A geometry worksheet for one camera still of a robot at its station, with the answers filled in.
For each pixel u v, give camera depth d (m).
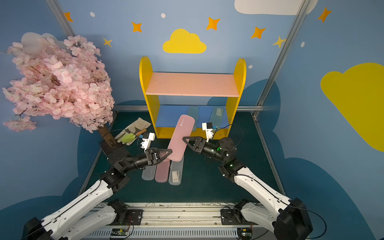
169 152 0.62
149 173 0.89
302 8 0.70
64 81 0.49
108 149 0.99
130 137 1.05
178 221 0.74
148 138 0.62
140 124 1.15
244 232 0.73
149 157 0.57
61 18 0.72
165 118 0.97
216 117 1.00
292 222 0.39
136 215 0.75
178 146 0.65
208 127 0.64
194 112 1.02
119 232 0.72
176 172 0.89
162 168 0.91
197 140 0.60
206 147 0.61
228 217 0.74
